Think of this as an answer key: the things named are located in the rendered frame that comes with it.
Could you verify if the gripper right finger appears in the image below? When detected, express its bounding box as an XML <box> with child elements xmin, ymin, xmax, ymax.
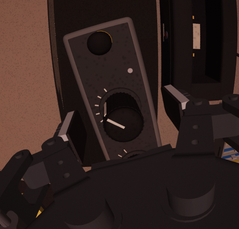
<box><xmin>161</xmin><ymin>84</ymin><xmax>239</xmax><ymax>156</ymax></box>

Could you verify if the dark grey-rimmed handheld radio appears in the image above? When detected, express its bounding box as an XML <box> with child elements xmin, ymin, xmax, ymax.
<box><xmin>63</xmin><ymin>17</ymin><xmax>162</xmax><ymax>161</ymax></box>

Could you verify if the black flat tray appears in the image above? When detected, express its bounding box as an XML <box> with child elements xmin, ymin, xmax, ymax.
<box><xmin>46</xmin><ymin>0</ymin><xmax>160</xmax><ymax>167</ymax></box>

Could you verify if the black ribbed radio knob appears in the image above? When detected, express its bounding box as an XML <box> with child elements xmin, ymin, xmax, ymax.
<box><xmin>122</xmin><ymin>150</ymin><xmax>148</xmax><ymax>159</ymax></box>

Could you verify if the black radio antenna stub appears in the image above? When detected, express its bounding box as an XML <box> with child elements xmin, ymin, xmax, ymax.
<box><xmin>87</xmin><ymin>30</ymin><xmax>113</xmax><ymax>56</ymax></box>

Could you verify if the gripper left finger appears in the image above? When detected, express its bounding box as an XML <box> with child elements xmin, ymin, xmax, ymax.
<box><xmin>0</xmin><ymin>109</ymin><xmax>89</xmax><ymax>229</ymax></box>

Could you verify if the blue and yellow striped box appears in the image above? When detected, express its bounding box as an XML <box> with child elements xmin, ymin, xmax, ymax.
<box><xmin>214</xmin><ymin>137</ymin><xmax>239</xmax><ymax>164</ymax></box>

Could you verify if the black knob with white pointer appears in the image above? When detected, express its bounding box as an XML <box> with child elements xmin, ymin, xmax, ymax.
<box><xmin>102</xmin><ymin>92</ymin><xmax>145</xmax><ymax>143</ymax></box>

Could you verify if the yellow pointed piece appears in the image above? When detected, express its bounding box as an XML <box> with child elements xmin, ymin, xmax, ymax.
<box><xmin>35</xmin><ymin>205</ymin><xmax>45</xmax><ymax>219</ymax></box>

